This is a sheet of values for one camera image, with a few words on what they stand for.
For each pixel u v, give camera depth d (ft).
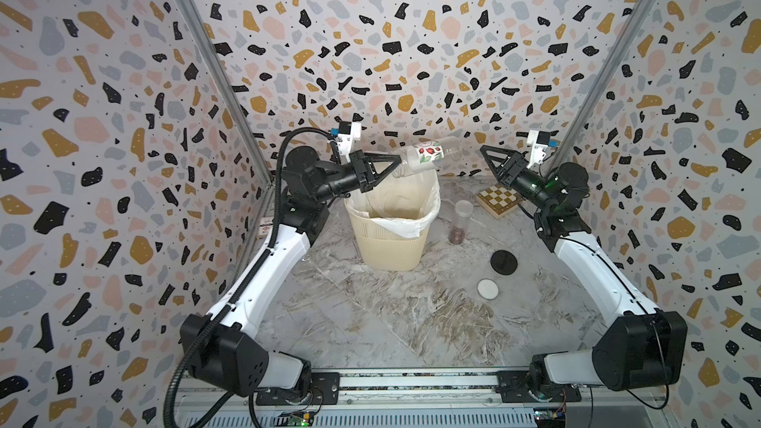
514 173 2.05
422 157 2.08
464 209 3.01
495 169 2.06
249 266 1.49
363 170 1.82
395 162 2.02
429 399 2.40
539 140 2.12
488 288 3.00
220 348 1.26
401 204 3.27
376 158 1.96
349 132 1.95
